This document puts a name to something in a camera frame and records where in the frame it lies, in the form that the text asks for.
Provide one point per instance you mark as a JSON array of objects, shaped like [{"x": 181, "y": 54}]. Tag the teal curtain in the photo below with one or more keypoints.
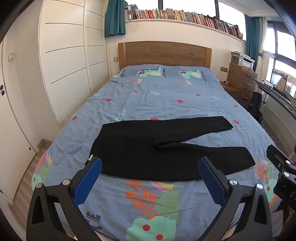
[
  {"x": 115, "y": 18},
  {"x": 252, "y": 39}
]

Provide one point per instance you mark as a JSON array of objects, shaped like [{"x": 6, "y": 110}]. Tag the white wardrobe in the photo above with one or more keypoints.
[{"x": 69, "y": 58}]

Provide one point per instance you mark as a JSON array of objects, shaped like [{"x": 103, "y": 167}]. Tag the dark desk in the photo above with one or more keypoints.
[{"x": 277, "y": 91}]

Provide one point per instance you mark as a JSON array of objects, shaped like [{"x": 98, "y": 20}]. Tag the beige light switch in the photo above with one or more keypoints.
[{"x": 11, "y": 57}]

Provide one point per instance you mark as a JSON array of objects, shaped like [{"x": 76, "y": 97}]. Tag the row of books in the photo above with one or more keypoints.
[{"x": 185, "y": 15}]

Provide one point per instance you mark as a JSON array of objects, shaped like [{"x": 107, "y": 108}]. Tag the blue crocodile print pillow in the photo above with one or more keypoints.
[
  {"x": 148, "y": 71},
  {"x": 192, "y": 74}
]

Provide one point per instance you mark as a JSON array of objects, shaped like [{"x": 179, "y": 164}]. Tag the blue printed bed sheet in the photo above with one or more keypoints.
[{"x": 161, "y": 102}]

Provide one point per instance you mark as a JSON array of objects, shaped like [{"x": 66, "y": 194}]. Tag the black bag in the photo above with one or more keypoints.
[{"x": 255, "y": 103}]

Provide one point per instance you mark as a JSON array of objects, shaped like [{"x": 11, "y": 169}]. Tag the window above headboard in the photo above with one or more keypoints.
[{"x": 185, "y": 4}]

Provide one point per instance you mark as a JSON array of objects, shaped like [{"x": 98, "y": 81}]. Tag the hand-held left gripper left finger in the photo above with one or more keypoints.
[{"x": 89, "y": 180}]

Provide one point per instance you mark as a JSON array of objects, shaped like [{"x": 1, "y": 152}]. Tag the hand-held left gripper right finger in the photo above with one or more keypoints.
[{"x": 211, "y": 183}]

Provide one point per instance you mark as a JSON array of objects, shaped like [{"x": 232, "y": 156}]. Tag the wall switch plate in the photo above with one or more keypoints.
[{"x": 223, "y": 68}]

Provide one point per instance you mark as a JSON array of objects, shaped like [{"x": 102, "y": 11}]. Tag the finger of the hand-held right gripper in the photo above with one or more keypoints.
[{"x": 276, "y": 156}]

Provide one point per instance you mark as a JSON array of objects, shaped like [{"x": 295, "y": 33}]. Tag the white printer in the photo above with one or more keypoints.
[{"x": 244, "y": 60}]

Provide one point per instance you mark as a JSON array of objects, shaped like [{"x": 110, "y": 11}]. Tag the side window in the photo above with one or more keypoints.
[{"x": 283, "y": 46}]

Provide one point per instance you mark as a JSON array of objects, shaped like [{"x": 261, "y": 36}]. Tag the black pants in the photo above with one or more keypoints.
[{"x": 138, "y": 150}]

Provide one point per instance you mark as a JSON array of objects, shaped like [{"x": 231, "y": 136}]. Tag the wooden dresser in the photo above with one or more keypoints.
[{"x": 241, "y": 81}]

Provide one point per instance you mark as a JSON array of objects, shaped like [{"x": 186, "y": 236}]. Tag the wooden headboard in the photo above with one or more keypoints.
[{"x": 161, "y": 53}]

